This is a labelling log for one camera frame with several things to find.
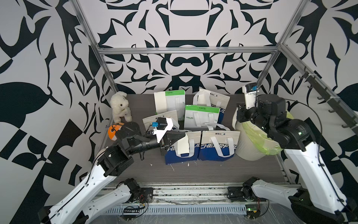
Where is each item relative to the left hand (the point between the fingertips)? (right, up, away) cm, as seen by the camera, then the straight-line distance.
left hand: (182, 130), depth 53 cm
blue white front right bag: (+19, -11, +20) cm, 29 cm away
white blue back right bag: (+15, +16, +35) cm, 41 cm away
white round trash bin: (+34, -8, +16) cm, 39 cm away
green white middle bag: (+11, +3, +28) cm, 31 cm away
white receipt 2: (-13, +12, +38) cm, 42 cm away
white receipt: (+1, -7, +4) cm, 8 cm away
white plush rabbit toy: (-39, +11, +38) cm, 56 cm away
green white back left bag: (-3, +13, +37) cm, 40 cm away
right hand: (+25, +11, +8) cm, 28 cm away
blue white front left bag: (-5, -16, +20) cm, 26 cm away
